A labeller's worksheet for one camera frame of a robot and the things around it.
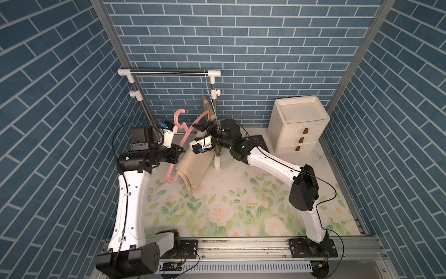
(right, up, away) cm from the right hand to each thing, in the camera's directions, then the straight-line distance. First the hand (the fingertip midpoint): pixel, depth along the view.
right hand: (198, 127), depth 74 cm
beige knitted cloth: (-3, -18, +4) cm, 19 cm away
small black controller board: (-11, -59, -2) cm, 60 cm away
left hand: (-4, -9, -4) cm, 11 cm away
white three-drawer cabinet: (+49, +3, +15) cm, 51 cm away
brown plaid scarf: (+7, -11, +21) cm, 25 cm away
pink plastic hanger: (-4, -1, -2) cm, 5 cm away
